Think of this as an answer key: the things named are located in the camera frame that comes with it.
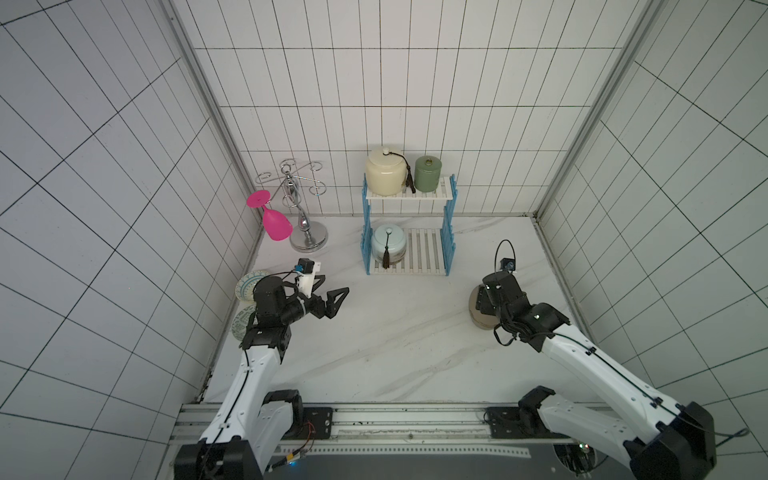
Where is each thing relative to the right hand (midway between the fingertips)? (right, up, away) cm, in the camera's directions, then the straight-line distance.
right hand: (482, 291), depth 81 cm
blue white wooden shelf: (-11, +10, +25) cm, 29 cm away
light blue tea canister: (-26, +13, +14) cm, 32 cm away
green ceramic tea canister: (-15, +34, +4) cm, 37 cm away
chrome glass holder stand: (-57, +16, +30) cm, 66 cm away
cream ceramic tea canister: (-27, +33, +2) cm, 43 cm away
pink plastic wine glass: (-62, +19, +13) cm, 67 cm away
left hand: (-41, +1, -1) cm, 42 cm away
